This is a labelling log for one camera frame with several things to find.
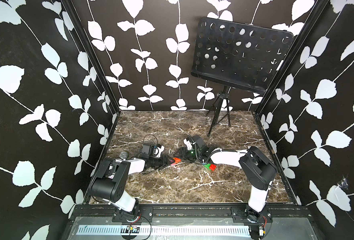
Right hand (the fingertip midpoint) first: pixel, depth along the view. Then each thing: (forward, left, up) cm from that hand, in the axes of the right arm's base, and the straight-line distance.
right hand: (174, 155), depth 87 cm
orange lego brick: (-2, -2, -3) cm, 3 cm away
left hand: (-1, +1, -5) cm, 5 cm away
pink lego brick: (-3, +1, -5) cm, 6 cm away
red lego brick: (-4, -23, -6) cm, 24 cm away
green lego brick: (-3, -20, -7) cm, 22 cm away
